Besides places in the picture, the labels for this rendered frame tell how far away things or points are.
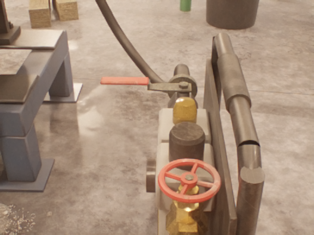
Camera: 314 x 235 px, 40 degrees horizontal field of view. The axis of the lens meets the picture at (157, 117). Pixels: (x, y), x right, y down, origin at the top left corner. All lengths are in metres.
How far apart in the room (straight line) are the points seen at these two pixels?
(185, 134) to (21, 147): 0.72
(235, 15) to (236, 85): 1.72
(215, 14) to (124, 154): 1.15
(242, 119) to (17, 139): 0.81
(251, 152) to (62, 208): 0.82
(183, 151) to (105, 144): 0.85
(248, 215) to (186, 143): 0.14
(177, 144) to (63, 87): 1.12
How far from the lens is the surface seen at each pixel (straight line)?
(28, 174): 1.26
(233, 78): 0.55
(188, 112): 0.64
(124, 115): 1.53
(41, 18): 2.34
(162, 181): 0.49
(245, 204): 0.45
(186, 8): 2.51
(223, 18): 2.26
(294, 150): 1.43
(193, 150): 0.55
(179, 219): 0.52
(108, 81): 0.73
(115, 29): 1.32
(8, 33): 1.54
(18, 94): 1.19
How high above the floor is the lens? 0.83
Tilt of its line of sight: 33 degrees down
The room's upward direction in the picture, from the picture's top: straight up
